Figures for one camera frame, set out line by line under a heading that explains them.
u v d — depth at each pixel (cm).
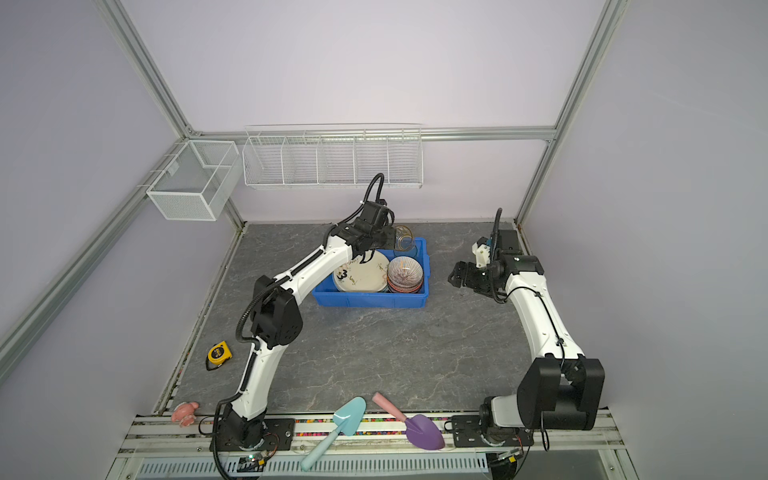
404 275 96
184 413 75
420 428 75
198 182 98
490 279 58
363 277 99
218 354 85
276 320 57
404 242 100
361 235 70
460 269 74
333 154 99
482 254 77
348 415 77
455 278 77
